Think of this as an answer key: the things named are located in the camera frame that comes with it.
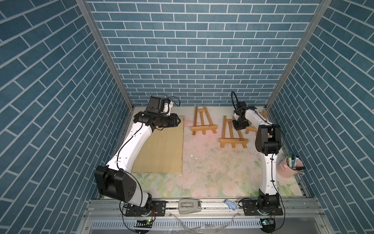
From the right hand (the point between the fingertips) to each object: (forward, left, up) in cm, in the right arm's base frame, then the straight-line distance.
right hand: (239, 128), depth 107 cm
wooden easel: (-4, +27, +4) cm, 27 cm away
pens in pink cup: (-28, -25, +7) cm, 38 cm away
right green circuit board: (-57, -8, -4) cm, 58 cm away
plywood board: (-24, +52, +1) cm, 58 cm away
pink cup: (-32, -20, +6) cm, 38 cm away
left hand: (-17, +39, +25) cm, 50 cm away
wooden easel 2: (-8, +2, -1) cm, 9 cm away
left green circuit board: (-62, +52, -4) cm, 81 cm away
